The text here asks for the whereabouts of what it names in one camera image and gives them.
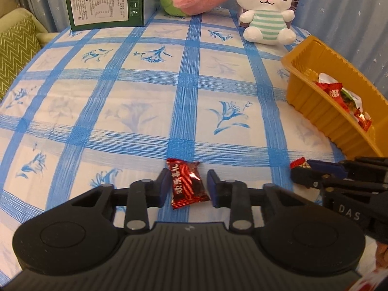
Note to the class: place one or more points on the green cardboard box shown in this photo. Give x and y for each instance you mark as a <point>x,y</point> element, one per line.
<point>103,6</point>

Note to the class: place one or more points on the white bunny plush toy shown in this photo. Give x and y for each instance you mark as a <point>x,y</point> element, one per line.
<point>266,21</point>

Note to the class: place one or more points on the blue checkered tablecloth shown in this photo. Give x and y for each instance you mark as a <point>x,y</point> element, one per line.
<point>121,97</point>

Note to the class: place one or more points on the blue star curtain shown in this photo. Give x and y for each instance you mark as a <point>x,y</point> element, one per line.
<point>348,15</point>

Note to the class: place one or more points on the red candy with white print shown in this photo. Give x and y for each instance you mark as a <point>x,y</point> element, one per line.
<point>333,92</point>

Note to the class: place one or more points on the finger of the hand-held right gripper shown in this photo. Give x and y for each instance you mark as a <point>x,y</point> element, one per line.
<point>306,177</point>
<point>329,168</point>

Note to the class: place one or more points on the red patterned clothing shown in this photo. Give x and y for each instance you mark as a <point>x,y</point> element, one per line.
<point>368,283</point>

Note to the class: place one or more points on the orange plastic tray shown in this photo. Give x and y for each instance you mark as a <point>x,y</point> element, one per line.
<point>312,103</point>

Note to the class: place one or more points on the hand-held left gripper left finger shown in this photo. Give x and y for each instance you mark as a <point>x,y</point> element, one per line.
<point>165,185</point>

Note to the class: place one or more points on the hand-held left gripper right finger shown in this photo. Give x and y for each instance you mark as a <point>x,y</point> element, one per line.
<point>212,188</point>

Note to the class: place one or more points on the grey and white snack packet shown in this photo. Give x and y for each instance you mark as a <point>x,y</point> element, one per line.
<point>324,78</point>

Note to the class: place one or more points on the person's right hand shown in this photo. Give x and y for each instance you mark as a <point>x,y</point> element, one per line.
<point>382,254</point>

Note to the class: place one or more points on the large red snack packet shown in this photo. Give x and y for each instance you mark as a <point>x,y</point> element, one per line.
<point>363,120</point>

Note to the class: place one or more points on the green zigzag cushion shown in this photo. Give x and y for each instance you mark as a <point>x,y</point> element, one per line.
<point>18,51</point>

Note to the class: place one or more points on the red rectangular candy packet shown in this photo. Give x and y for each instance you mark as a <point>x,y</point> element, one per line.
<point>186,185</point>

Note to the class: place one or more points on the small red twisted candy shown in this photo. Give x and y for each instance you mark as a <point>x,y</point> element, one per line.
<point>297,162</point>

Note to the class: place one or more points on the light green sofa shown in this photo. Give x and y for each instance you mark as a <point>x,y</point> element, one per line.
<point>45,36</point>

